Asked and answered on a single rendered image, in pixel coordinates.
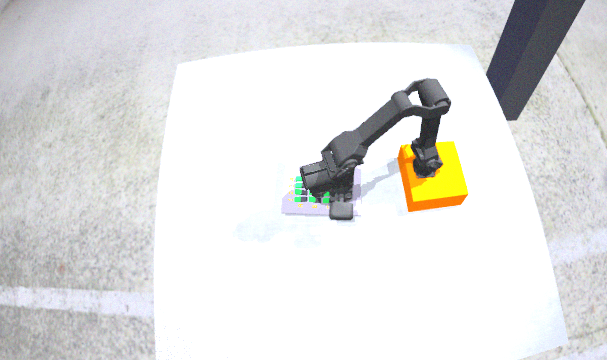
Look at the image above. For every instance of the pale lavender switch panel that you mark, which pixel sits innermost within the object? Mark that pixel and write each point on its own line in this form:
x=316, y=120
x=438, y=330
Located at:
x=297, y=200

